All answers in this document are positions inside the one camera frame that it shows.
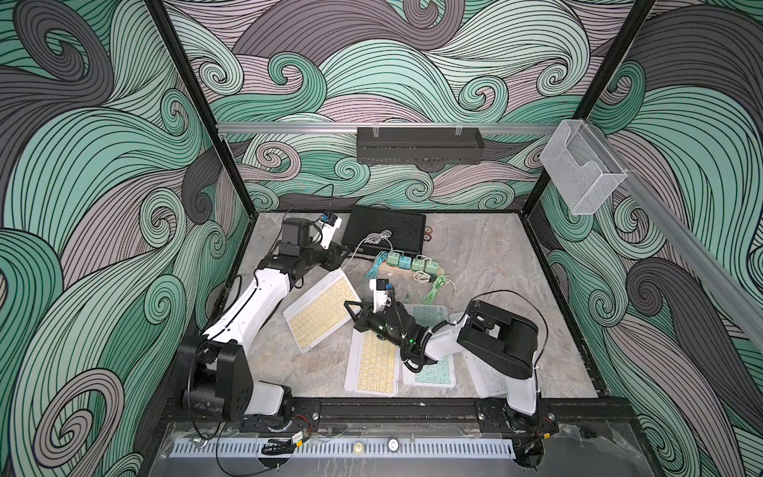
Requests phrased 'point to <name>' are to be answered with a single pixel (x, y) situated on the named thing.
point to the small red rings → (427, 233)
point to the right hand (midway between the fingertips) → (341, 309)
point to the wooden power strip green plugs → (394, 262)
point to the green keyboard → (438, 374)
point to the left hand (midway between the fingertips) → (340, 243)
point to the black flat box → (407, 229)
